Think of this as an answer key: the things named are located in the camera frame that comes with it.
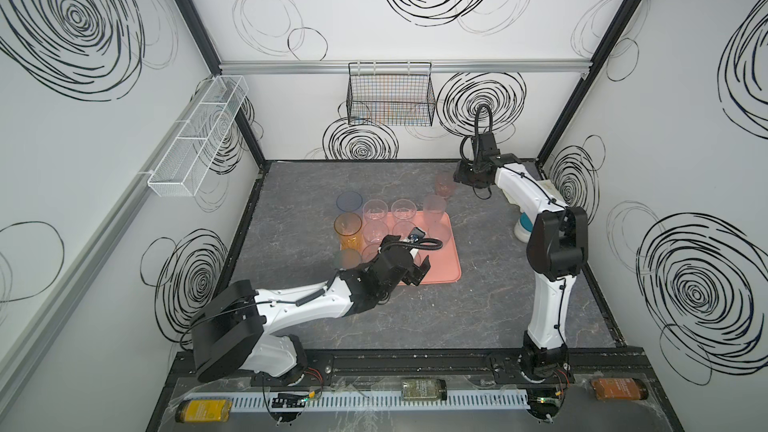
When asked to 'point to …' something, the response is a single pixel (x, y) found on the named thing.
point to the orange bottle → (620, 388)
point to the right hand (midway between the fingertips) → (458, 174)
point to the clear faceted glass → (375, 210)
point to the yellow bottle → (211, 410)
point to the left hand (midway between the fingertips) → (416, 247)
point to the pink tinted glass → (445, 185)
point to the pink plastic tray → (445, 261)
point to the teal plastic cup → (347, 258)
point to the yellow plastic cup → (348, 227)
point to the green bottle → (424, 389)
